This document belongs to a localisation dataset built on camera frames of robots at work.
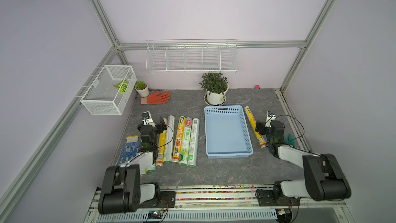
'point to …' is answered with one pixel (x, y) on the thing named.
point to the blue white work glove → (129, 149)
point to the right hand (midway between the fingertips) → (266, 119)
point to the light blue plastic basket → (227, 133)
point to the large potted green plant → (216, 85)
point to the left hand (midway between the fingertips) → (154, 119)
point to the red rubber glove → (154, 99)
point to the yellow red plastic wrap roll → (179, 140)
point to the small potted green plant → (142, 89)
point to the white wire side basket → (109, 93)
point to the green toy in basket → (122, 86)
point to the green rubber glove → (289, 139)
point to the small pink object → (257, 86)
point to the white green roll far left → (151, 169)
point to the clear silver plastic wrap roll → (169, 139)
